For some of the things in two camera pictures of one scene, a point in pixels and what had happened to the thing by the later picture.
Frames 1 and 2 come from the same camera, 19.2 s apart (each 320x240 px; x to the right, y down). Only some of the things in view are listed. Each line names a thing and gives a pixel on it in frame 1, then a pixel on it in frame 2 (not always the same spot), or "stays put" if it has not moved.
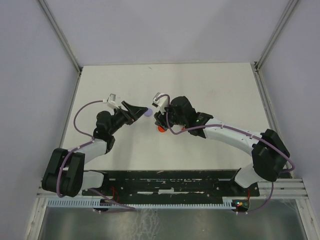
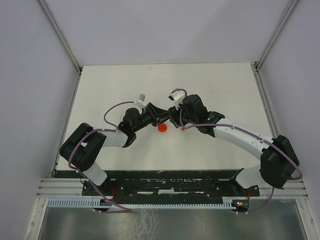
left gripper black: [135, 113] -> [163, 114]
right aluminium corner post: [277, 33] stays put
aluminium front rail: [269, 188] stays put
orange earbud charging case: [161, 129] stays put
